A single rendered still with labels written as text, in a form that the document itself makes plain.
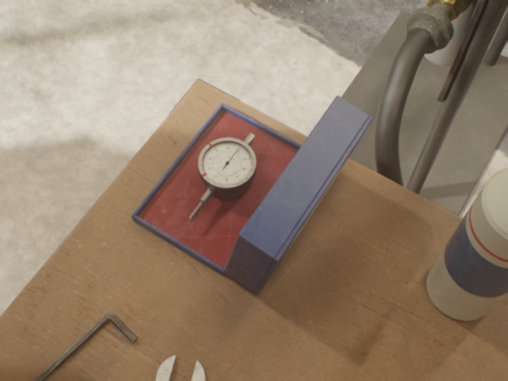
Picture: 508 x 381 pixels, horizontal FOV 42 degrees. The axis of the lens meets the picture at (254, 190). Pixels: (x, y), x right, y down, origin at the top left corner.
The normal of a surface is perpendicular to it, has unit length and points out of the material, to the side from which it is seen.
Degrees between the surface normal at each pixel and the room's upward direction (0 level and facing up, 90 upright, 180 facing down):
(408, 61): 25
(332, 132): 9
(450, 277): 90
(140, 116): 0
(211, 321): 0
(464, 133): 0
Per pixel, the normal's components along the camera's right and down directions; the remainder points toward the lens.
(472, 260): -0.80, 0.54
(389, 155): -0.04, 0.44
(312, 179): 0.14, -0.38
